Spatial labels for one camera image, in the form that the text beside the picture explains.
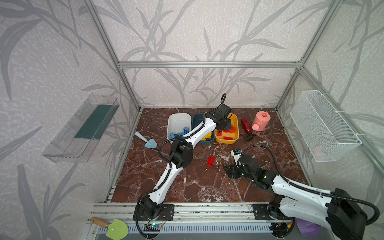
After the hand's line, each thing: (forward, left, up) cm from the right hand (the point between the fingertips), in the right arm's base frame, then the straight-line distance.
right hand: (228, 161), depth 84 cm
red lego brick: (+2, +10, -6) cm, 12 cm away
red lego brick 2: (+22, +4, -5) cm, 23 cm away
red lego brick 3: (+19, -3, -6) cm, 20 cm away
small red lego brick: (+27, -7, -7) cm, 29 cm away
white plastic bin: (+34, +35, -8) cm, 49 cm away
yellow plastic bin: (+21, -5, -7) cm, 22 cm away
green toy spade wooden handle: (-31, +55, -7) cm, 64 cm away
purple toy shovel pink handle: (-31, -34, -5) cm, 46 cm away
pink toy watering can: (+27, -25, +3) cm, 37 cm away
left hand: (+25, -3, +5) cm, 26 cm away
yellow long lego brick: (+20, +11, -4) cm, 23 cm away
